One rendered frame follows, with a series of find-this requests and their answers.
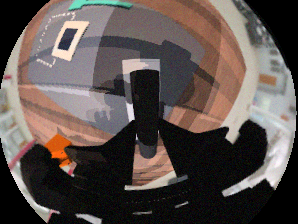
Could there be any peach square tile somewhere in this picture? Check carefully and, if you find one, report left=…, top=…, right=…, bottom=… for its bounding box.
left=52, top=22, right=89, bottom=61

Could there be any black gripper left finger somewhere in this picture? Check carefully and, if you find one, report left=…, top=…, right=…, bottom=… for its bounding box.
left=64, top=120, right=136, bottom=186

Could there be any grey rectangular mat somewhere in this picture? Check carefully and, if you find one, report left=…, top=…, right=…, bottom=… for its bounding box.
left=27, top=0, right=205, bottom=135

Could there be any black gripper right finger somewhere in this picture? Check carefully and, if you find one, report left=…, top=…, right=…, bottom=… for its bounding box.
left=158, top=117, right=230, bottom=177

